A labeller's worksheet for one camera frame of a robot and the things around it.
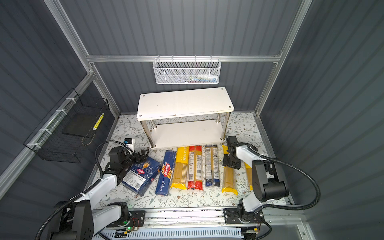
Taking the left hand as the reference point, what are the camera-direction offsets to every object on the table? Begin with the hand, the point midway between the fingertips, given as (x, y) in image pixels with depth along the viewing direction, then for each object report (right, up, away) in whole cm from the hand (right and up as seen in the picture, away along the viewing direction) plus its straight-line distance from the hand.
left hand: (141, 150), depth 88 cm
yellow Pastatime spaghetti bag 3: (+65, -13, +1) cm, 66 cm away
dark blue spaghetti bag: (+42, -10, +1) cm, 44 cm away
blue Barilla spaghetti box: (+15, -17, -6) cm, 24 cm away
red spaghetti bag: (+32, -11, +1) cm, 34 cm away
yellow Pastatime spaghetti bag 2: (+51, -18, -7) cm, 55 cm away
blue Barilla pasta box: (+3, -12, -7) cm, 14 cm away
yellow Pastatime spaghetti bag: (+24, -12, -1) cm, 27 cm away
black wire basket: (-29, +11, -17) cm, 36 cm away
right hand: (+54, -10, +4) cm, 55 cm away
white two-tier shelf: (+24, +21, +28) cm, 43 cm away
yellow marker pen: (-19, +17, -10) cm, 27 cm away
